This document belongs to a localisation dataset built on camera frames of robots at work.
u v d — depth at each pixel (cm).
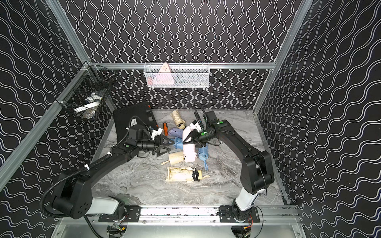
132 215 74
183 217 74
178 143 77
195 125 78
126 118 107
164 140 73
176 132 103
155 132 78
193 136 72
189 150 74
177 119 110
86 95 92
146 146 71
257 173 46
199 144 74
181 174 84
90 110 73
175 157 92
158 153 78
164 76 90
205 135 71
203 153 90
